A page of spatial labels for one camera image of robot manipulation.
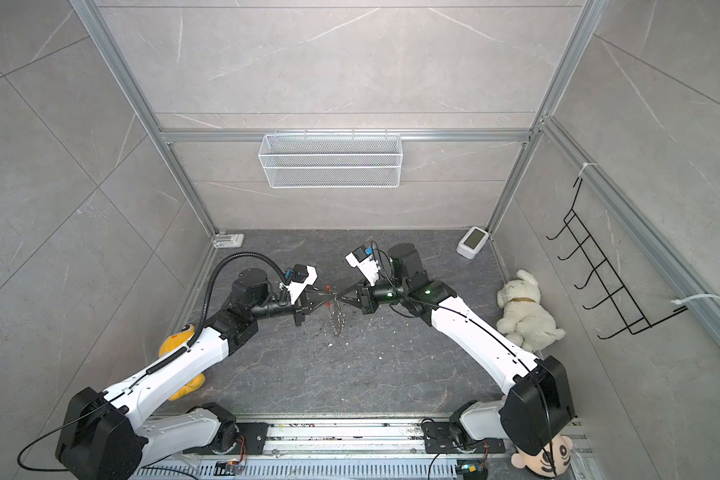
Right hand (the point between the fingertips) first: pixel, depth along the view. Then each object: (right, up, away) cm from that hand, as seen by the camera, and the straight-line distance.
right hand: (341, 295), depth 71 cm
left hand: (-2, +1, 0) cm, 3 cm away
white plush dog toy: (+52, -9, +12) cm, 54 cm away
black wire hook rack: (+61, +1, -7) cm, 62 cm away
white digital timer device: (+47, +15, +40) cm, 63 cm away
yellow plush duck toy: (-47, -14, +10) cm, 50 cm away
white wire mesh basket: (-6, +43, +29) cm, 52 cm away
